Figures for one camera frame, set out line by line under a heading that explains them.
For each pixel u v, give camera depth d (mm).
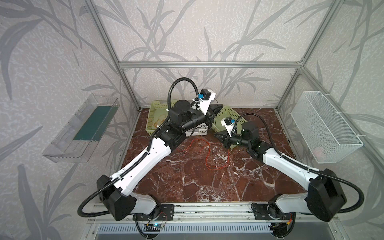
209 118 533
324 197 412
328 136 629
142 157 434
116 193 380
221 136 707
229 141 699
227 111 1153
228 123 667
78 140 635
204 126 587
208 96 512
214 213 752
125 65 937
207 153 961
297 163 483
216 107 581
